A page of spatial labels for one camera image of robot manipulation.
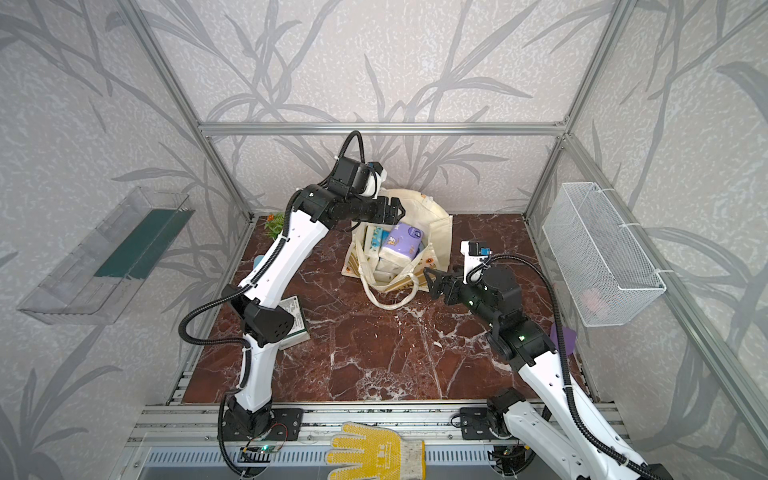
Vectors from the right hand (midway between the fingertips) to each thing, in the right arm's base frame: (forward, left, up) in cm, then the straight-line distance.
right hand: (438, 267), depth 70 cm
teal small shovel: (+23, +61, -26) cm, 70 cm away
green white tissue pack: (+20, +17, -13) cm, 29 cm away
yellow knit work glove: (-35, +13, -27) cm, 46 cm away
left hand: (+15, +11, +4) cm, 19 cm away
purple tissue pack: (+16, +9, -11) cm, 22 cm away
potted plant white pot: (+26, +50, -11) cm, 57 cm away
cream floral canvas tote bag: (+10, +9, -28) cm, 32 cm away
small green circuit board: (-33, +42, -28) cm, 60 cm away
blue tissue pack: (+12, +14, -19) cm, 27 cm away
